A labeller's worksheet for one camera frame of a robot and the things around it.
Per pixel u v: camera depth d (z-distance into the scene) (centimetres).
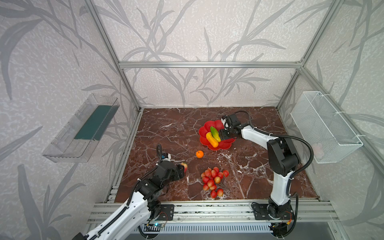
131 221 56
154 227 72
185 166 86
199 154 91
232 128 77
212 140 97
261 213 73
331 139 61
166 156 73
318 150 73
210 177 81
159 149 99
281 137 55
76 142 63
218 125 107
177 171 72
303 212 75
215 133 101
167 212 73
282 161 51
